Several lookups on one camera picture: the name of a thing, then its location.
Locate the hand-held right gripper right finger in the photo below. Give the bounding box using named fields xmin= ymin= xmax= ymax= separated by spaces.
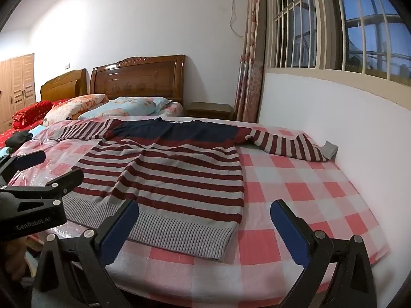
xmin=270 ymin=199 xmax=378 ymax=308

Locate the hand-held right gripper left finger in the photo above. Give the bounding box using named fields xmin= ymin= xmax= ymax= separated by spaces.
xmin=32 ymin=199 xmax=140 ymax=308

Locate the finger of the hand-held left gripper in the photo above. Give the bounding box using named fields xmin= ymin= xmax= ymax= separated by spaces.
xmin=0 ymin=169 xmax=85 ymax=206
xmin=0 ymin=150 xmax=47 ymax=184

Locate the striped knit sweater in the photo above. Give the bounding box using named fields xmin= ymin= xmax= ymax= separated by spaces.
xmin=50 ymin=117 xmax=339 ymax=263

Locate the person's left hand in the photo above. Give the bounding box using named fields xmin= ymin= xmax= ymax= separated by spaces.
xmin=0 ymin=238 xmax=32 ymax=284

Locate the dark cloth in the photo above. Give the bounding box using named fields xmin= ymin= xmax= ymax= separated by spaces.
xmin=4 ymin=130 xmax=34 ymax=150

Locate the clear plastic sheet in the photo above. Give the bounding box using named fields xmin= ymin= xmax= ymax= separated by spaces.
xmin=6 ymin=128 xmax=98 ymax=242

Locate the red bed sheet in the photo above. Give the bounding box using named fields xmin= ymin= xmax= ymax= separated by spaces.
xmin=0 ymin=99 xmax=69 ymax=151

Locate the pink checked bed sheet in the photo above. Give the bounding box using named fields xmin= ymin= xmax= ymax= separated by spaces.
xmin=6 ymin=115 xmax=393 ymax=308

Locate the red quilt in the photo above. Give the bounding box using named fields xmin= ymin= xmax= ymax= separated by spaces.
xmin=12 ymin=100 xmax=54 ymax=131

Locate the orange floral pillow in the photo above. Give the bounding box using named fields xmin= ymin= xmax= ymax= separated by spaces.
xmin=42 ymin=93 xmax=110 ymax=127

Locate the wooden wardrobe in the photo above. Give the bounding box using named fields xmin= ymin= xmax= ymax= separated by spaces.
xmin=0 ymin=53 xmax=37 ymax=134

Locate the small wooden headboard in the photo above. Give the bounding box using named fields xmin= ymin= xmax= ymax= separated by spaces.
xmin=40 ymin=68 xmax=88 ymax=102

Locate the light blue pillow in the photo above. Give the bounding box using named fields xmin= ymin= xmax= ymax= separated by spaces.
xmin=78 ymin=96 xmax=173 ymax=120

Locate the large wooden headboard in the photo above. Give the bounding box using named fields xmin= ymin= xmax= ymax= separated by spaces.
xmin=89 ymin=54 xmax=186 ymax=107

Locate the wooden nightstand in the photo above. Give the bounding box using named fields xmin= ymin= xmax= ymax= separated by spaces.
xmin=185 ymin=101 xmax=235 ymax=121

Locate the pink floral curtain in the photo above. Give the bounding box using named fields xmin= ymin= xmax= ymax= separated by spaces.
xmin=233 ymin=0 xmax=268 ymax=123

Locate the barred window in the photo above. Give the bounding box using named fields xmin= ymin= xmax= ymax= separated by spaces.
xmin=265 ymin=0 xmax=411 ymax=81

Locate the air conditioner cable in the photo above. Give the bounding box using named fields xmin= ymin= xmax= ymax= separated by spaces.
xmin=229 ymin=0 xmax=246 ymax=40

